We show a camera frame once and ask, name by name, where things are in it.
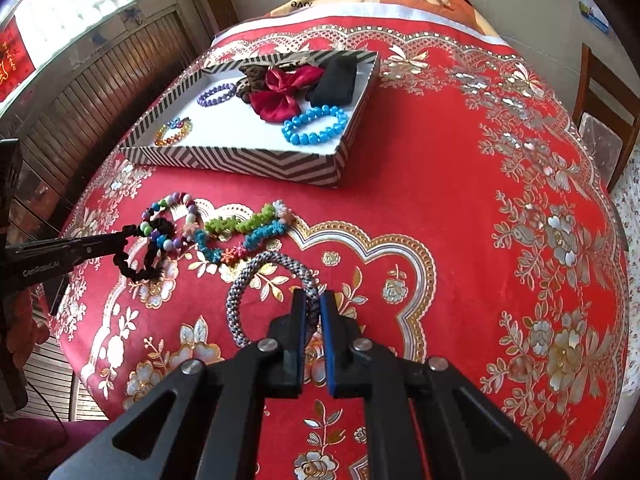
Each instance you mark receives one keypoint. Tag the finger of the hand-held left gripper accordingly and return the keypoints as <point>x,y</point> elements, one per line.
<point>100,246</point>

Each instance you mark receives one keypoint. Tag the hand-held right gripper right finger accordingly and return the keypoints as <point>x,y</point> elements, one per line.
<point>332,360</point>

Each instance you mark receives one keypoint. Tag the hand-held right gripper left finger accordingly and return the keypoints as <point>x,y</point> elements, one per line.
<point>296,360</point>

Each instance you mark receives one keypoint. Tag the black scrunchie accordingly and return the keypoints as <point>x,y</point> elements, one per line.
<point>121,260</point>

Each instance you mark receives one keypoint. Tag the striped cardboard box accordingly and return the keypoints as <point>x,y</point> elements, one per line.
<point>225,115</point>

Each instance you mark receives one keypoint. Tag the maroon seat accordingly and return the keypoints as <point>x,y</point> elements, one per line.
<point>50,455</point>

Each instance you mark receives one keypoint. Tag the wooden slatted door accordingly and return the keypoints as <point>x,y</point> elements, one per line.
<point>100,85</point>

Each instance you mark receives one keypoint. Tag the red window decoration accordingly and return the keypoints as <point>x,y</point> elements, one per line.
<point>12,60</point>

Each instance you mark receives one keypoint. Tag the red satin scrunchie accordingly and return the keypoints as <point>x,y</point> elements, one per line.
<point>277,105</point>

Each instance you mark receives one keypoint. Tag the leopard print scrunchie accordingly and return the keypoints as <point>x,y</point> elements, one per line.
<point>250,72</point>

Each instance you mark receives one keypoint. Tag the black fabric headband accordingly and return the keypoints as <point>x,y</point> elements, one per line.
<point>332,77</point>

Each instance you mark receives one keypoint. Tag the plastic-wrapped flat package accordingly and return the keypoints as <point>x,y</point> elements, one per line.
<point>602,145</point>

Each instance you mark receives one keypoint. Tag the wooden chair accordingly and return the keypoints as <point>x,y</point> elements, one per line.
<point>582,85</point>

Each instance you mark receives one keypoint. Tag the wall calendar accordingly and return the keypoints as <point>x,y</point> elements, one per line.
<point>595,17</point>

